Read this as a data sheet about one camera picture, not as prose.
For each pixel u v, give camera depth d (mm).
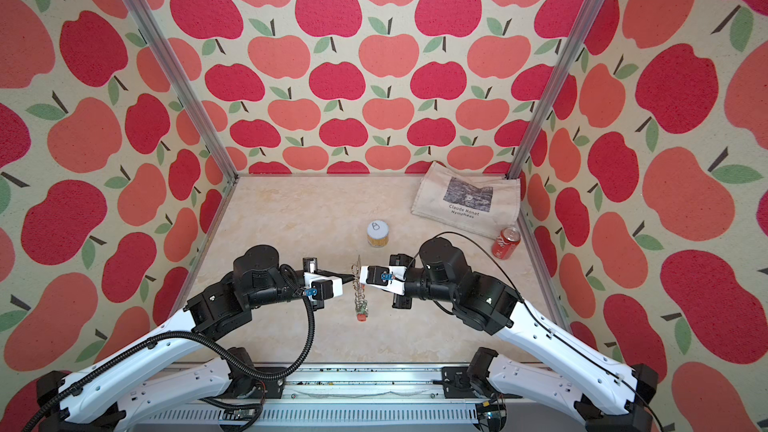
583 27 797
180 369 582
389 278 491
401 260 554
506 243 898
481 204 1014
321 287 485
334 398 730
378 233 983
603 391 393
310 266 564
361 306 690
